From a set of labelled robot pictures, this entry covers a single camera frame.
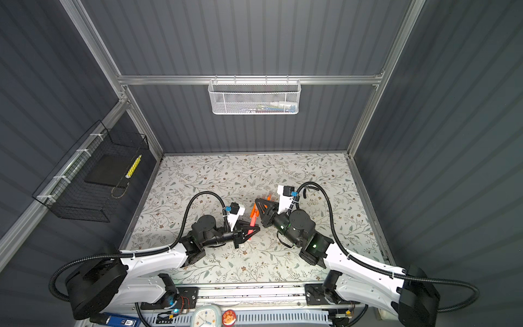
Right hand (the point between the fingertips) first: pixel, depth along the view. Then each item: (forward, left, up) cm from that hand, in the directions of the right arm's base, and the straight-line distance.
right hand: (258, 203), depth 69 cm
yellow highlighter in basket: (+15, +49, +3) cm, 51 cm away
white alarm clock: (-30, +18, -24) cm, 42 cm away
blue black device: (-31, +48, -22) cm, 61 cm away
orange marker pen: (-3, +1, 0) cm, 3 cm away
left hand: (-5, 0, -10) cm, 11 cm away
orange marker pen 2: (+20, -3, -27) cm, 34 cm away
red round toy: (-30, +11, -26) cm, 41 cm away
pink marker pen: (-4, +2, -7) cm, 8 cm away
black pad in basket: (+13, +56, +4) cm, 58 cm away
